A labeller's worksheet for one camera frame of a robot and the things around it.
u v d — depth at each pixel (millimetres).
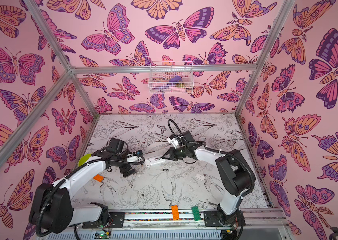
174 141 846
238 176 473
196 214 745
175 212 748
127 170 757
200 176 876
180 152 789
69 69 920
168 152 814
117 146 697
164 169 901
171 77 966
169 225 730
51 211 412
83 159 1023
